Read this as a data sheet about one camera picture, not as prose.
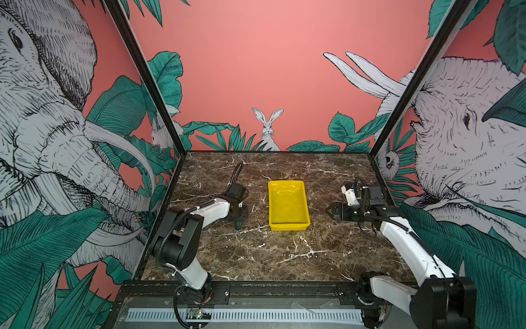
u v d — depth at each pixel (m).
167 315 0.70
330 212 0.78
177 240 0.45
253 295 0.75
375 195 0.64
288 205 0.96
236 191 0.76
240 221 0.90
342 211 0.73
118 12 0.70
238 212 0.82
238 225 0.89
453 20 0.71
